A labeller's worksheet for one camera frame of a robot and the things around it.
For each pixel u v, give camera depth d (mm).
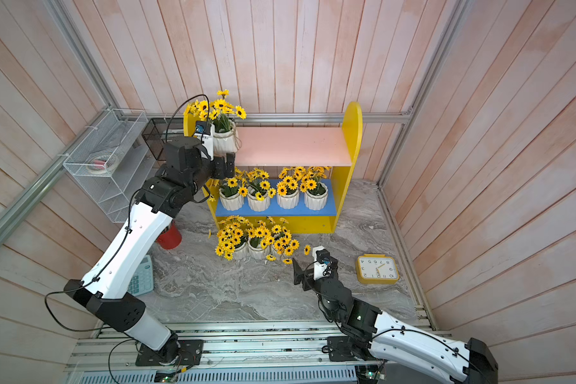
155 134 900
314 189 798
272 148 764
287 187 815
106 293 404
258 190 876
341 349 727
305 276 646
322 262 609
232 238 852
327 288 559
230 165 616
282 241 856
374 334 528
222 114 673
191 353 734
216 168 606
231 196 871
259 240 898
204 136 548
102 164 743
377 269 885
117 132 862
